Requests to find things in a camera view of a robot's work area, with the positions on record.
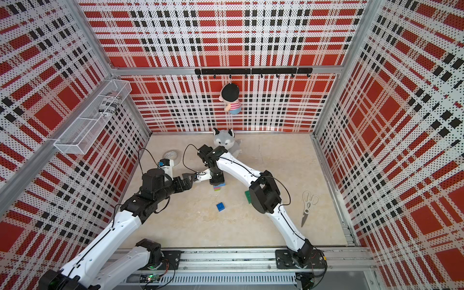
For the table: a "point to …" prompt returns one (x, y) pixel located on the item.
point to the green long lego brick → (248, 193)
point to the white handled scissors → (308, 200)
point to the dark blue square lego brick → (220, 206)
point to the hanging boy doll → (229, 94)
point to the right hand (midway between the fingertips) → (220, 177)
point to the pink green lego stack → (217, 188)
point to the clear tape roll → (172, 154)
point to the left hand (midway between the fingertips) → (189, 177)
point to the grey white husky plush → (226, 138)
